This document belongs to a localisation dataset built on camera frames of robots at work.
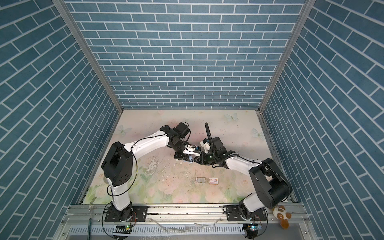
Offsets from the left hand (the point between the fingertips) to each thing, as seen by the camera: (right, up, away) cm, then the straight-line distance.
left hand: (189, 155), depth 87 cm
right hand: (+3, -2, -1) cm, 3 cm away
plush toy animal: (+45, -24, -15) cm, 54 cm away
